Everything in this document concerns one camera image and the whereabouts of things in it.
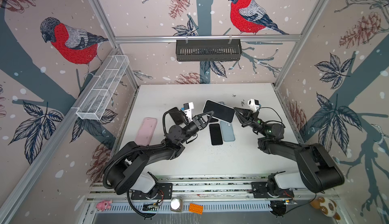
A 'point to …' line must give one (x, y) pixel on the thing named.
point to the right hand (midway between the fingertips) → (235, 111)
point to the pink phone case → (146, 131)
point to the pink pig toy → (104, 205)
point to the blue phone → (216, 134)
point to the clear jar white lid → (176, 204)
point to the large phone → (227, 131)
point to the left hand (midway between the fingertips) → (216, 113)
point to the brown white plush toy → (327, 207)
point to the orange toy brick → (196, 208)
